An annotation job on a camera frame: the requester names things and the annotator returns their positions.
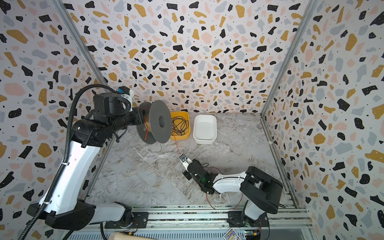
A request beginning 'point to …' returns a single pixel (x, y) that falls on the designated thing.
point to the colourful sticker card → (231, 234)
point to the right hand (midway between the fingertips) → (183, 159)
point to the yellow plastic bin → (185, 115)
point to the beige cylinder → (121, 236)
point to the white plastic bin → (204, 129)
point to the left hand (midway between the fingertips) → (144, 107)
